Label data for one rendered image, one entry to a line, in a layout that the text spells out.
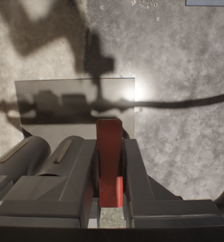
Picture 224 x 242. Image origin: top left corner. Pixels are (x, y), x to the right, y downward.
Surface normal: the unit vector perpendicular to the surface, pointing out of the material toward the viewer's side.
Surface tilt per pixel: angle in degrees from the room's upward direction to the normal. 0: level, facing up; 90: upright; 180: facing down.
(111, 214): 0
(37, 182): 90
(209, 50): 0
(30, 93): 0
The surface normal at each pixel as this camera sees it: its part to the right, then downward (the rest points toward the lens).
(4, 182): 0.69, -0.69
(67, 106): -0.02, 0.29
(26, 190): -0.02, -0.96
